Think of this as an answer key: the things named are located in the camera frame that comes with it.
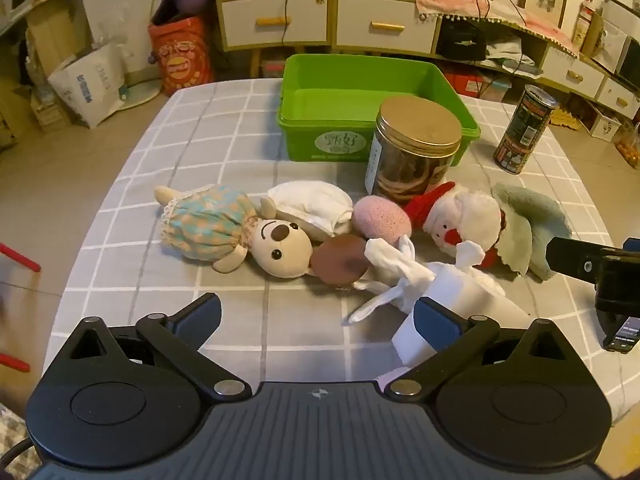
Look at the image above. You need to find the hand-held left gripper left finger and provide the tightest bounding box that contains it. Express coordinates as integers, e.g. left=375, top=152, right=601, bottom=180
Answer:
left=65, top=293, right=252, bottom=401

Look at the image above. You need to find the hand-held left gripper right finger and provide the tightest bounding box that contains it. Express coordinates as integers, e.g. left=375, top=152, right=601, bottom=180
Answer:
left=387, top=297, right=571, bottom=401

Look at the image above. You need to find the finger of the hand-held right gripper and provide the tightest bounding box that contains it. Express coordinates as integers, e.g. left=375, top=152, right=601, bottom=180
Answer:
left=546, top=237, right=608, bottom=281

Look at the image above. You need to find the white cloth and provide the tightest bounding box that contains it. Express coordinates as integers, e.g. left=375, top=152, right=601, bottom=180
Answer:
left=391, top=241, right=532, bottom=368

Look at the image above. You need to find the bear doll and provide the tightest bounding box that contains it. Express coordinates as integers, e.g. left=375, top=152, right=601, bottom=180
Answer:
left=153, top=183, right=316, bottom=279

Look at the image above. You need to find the snowman plush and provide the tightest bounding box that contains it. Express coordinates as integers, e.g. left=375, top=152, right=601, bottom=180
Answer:
left=404, top=181, right=506, bottom=267

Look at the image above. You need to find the pink round plush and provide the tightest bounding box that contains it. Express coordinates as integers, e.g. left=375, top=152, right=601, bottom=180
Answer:
left=351, top=196, right=413, bottom=241

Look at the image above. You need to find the brown round puff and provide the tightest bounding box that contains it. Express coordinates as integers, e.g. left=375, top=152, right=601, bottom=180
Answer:
left=310, top=235, right=372, bottom=286

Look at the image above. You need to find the white fabric hat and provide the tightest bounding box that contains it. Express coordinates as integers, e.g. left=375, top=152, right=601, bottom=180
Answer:
left=266, top=181, right=354, bottom=239

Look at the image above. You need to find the green plastic bin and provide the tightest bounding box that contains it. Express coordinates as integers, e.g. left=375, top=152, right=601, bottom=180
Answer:
left=276, top=53, right=482, bottom=167

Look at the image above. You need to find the black drink can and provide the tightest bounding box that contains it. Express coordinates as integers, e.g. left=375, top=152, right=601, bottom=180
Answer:
left=493, top=85, right=560, bottom=175

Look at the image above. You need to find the clear jar with gold lid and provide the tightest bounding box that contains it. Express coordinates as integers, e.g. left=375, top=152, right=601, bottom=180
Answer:
left=365, top=95, right=463, bottom=206

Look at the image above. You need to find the low wooden cabinet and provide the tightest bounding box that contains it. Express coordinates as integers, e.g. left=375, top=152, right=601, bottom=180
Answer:
left=435, top=10, right=640, bottom=126

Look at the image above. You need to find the white round fan base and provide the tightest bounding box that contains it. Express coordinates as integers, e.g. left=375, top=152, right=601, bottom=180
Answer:
left=122, top=80, right=162, bottom=108

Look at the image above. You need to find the black box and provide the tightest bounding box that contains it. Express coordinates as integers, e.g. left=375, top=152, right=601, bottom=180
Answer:
left=437, top=17, right=488, bottom=61

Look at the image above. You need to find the white paper bag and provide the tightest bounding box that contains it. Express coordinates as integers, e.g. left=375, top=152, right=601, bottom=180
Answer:
left=47, top=42, right=126, bottom=130

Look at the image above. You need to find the red snack barrel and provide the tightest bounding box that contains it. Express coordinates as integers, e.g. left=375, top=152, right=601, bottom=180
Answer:
left=147, top=16, right=215, bottom=96

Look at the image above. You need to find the wooden cabinet with white drawers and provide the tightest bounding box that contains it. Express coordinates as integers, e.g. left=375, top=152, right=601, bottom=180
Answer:
left=210, top=0, right=446, bottom=78

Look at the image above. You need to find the red metal frame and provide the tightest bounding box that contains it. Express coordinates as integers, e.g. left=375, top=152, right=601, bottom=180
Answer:
left=0, top=242, right=42, bottom=373

